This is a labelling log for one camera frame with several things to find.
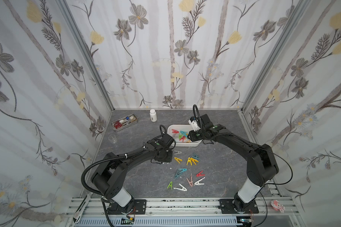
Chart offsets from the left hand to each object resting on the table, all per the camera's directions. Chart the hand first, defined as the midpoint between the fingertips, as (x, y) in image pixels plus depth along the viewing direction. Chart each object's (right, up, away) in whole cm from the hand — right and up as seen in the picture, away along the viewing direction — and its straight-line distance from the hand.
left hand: (171, 157), depth 88 cm
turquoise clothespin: (+10, +15, +16) cm, 24 cm away
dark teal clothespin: (+16, 0, +5) cm, 17 cm away
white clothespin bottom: (+7, -16, -8) cm, 19 cm away
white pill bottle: (-14, +28, +20) cm, 37 cm away
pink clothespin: (+12, -13, -6) cm, 18 cm away
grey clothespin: (+2, +12, +14) cm, 19 cm away
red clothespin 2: (+8, +11, +13) cm, 19 cm away
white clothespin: (+16, -13, -6) cm, 21 cm away
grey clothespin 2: (+4, +2, +8) cm, 9 cm away
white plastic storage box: (+6, +15, +17) cm, 23 cm away
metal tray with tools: (-38, +22, +23) cm, 50 cm away
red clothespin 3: (+18, -10, -2) cm, 20 cm away
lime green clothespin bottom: (-1, -15, -6) cm, 16 cm away
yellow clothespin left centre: (+4, -2, +3) cm, 6 cm away
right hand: (+12, +15, 0) cm, 20 cm away
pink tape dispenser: (+55, -21, -16) cm, 61 cm away
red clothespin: (+2, +16, +17) cm, 23 cm away
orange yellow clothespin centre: (+15, -3, +3) cm, 16 cm away
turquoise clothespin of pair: (+8, -7, -1) cm, 11 cm away
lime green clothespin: (+7, +12, +16) cm, 22 cm away
